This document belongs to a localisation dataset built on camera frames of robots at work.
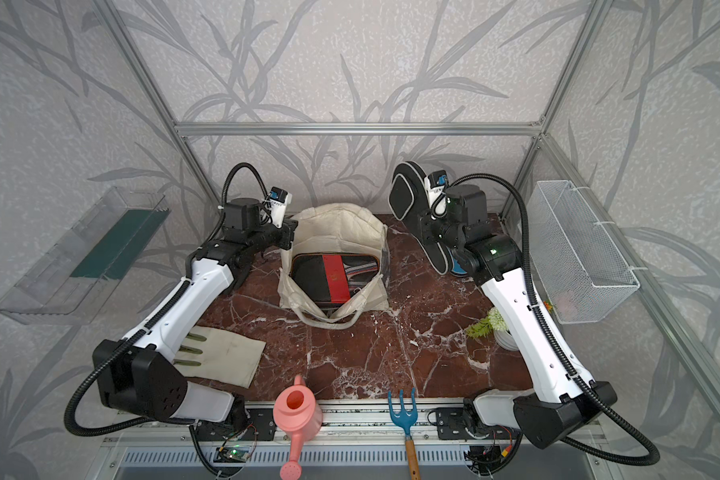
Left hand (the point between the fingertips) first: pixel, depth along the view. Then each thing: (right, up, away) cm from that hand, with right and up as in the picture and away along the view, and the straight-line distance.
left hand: (296, 221), depth 80 cm
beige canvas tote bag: (+9, -1, +10) cm, 14 cm away
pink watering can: (+4, -43, -15) cm, 46 cm away
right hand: (+33, +2, -11) cm, 35 cm away
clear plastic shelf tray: (-45, -15, -17) cm, 51 cm away
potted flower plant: (+53, -27, -4) cm, 59 cm away
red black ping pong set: (+9, -17, +9) cm, 21 cm away
